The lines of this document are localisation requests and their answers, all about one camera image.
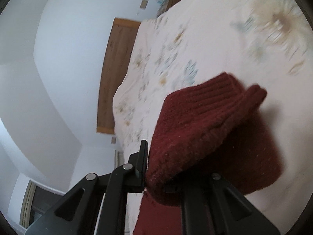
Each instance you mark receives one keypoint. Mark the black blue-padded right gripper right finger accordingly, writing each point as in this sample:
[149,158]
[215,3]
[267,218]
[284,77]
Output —
[216,207]

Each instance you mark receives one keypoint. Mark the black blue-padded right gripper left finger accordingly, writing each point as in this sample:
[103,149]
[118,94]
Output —
[96,204]

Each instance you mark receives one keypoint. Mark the dark red knitted sweater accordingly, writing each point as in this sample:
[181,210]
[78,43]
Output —
[213,127]

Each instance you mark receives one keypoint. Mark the wooden bed headboard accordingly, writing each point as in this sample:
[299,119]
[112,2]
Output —
[115,65]

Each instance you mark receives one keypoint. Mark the wooden right nightstand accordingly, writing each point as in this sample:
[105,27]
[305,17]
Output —
[168,4]

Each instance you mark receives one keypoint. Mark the dark window with frame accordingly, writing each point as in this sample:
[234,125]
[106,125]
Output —
[36,201]

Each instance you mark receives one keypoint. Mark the right wall switch plate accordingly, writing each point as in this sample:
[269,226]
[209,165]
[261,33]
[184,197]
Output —
[143,4]

